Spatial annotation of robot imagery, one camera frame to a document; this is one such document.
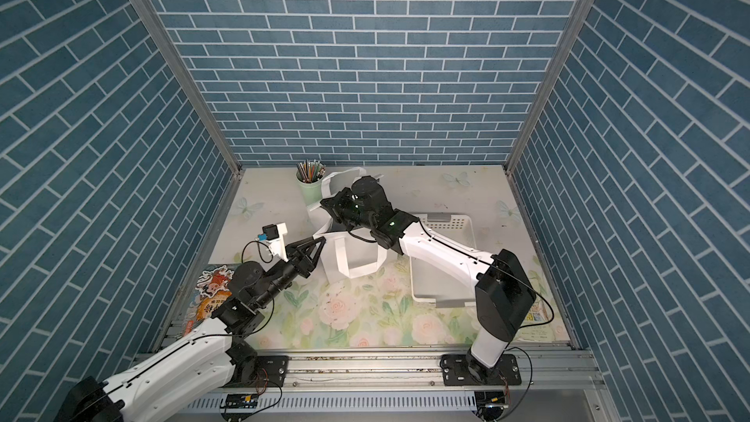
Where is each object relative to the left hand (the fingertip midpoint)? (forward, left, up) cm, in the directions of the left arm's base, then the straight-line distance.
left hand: (329, 243), depth 73 cm
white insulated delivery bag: (-3, -4, 0) cm, 5 cm away
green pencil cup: (+27, +11, -12) cm, 31 cm away
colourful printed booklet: (-3, +38, -23) cm, 44 cm away
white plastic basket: (0, -30, -24) cm, 38 cm away
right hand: (+9, +3, +6) cm, 11 cm away
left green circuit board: (-30, +22, -26) cm, 45 cm away
